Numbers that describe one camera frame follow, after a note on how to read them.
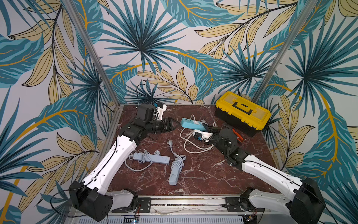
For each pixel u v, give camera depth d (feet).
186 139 3.10
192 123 2.37
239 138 3.30
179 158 2.74
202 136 2.10
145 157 2.75
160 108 2.13
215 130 2.21
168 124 2.03
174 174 2.56
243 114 3.04
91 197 1.19
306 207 1.29
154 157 2.84
